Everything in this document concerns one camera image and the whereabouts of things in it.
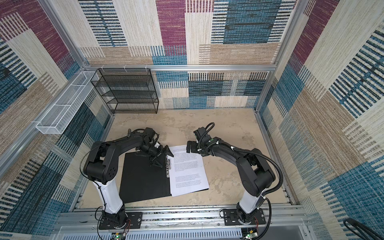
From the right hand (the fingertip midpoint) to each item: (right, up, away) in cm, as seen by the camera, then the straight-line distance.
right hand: (193, 150), depth 91 cm
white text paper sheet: (-3, -13, -3) cm, 14 cm away
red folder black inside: (-30, -17, -4) cm, 34 cm away
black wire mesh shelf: (-48, +40, +19) cm, 66 cm away
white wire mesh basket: (-64, +19, -20) cm, 70 cm away
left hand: (-15, -4, -2) cm, 15 cm away
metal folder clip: (-15, -9, -2) cm, 18 cm away
